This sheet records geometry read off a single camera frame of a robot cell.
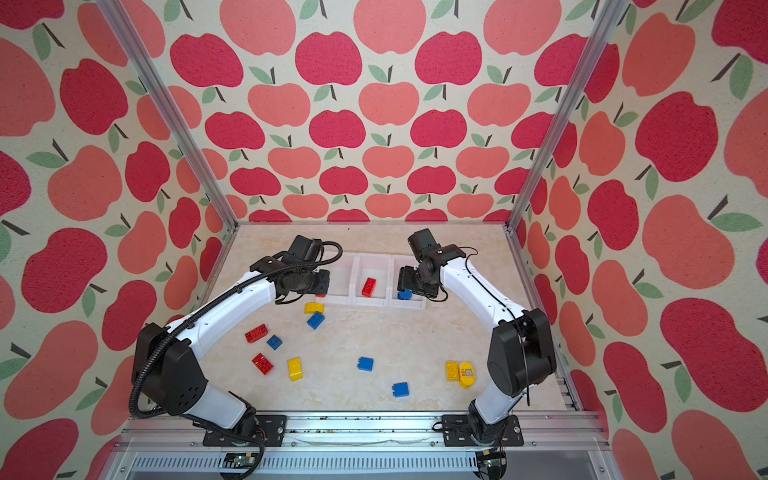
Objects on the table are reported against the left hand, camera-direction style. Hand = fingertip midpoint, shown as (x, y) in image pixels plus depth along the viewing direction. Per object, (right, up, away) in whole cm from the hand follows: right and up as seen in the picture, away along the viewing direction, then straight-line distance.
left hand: (330, 284), depth 86 cm
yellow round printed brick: (+39, -24, -5) cm, 46 cm away
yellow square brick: (+35, -24, -2) cm, 43 cm away
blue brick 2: (+10, -23, 0) cm, 26 cm away
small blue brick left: (-17, -18, +3) cm, 25 cm away
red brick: (-19, -23, -2) cm, 30 cm away
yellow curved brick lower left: (-10, -23, -2) cm, 25 cm away
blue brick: (-6, -12, +7) cm, 15 cm away
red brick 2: (+11, -2, +16) cm, 19 cm away
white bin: (+13, +4, +20) cm, 24 cm away
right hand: (+25, -1, +1) cm, 25 cm away
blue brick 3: (+23, -5, +13) cm, 27 cm away
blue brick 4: (+20, -29, -4) cm, 35 cm away
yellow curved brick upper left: (-7, -9, +10) cm, 15 cm away
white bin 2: (+20, +6, +15) cm, 26 cm away
